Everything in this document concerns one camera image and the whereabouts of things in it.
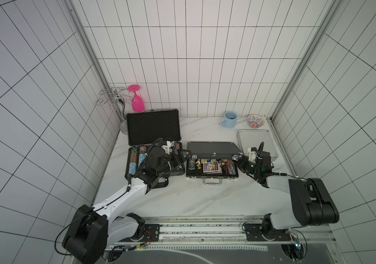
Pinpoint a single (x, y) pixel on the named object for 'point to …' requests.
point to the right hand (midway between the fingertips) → (233, 156)
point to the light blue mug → (230, 119)
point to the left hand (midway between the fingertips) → (186, 158)
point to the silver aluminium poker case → (253, 138)
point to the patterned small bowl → (255, 121)
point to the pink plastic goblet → (138, 104)
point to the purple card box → (211, 168)
